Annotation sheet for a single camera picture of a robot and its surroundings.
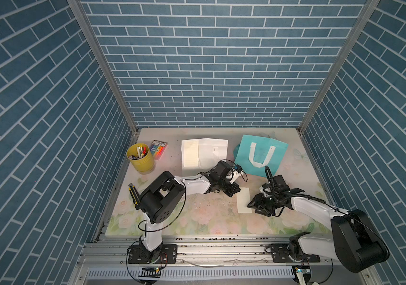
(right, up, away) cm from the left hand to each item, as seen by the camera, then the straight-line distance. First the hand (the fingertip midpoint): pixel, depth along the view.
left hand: (243, 192), depth 88 cm
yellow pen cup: (-54, +18, +5) cm, 57 cm away
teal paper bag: (+6, +20, +3) cm, 21 cm away
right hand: (+4, -7, -2) cm, 8 cm away
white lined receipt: (+1, -5, +2) cm, 5 cm away
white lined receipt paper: (-26, +20, -3) cm, 33 cm away
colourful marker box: (-49, +21, +21) cm, 57 cm away
